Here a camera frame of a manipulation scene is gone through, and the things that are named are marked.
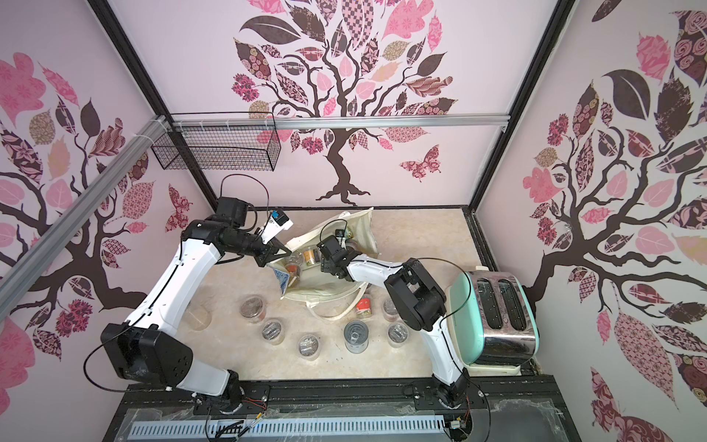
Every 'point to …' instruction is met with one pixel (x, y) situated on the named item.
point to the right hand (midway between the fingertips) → (333, 257)
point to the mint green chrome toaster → (493, 321)
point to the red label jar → (364, 308)
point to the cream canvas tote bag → (299, 273)
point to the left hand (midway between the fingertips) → (284, 256)
